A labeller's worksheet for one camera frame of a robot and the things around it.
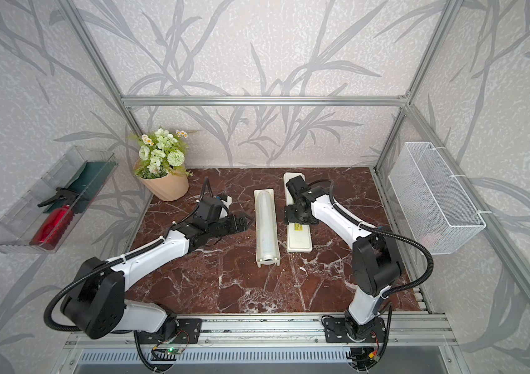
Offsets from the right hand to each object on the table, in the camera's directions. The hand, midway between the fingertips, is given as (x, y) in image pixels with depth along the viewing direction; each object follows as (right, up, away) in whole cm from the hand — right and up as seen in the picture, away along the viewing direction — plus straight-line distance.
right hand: (294, 217), depth 90 cm
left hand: (-18, -1, -4) cm, 19 cm away
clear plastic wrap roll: (-11, -4, +2) cm, 11 cm away
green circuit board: (-38, -38, -19) cm, 57 cm away
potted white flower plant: (-51, +19, -1) cm, 55 cm away
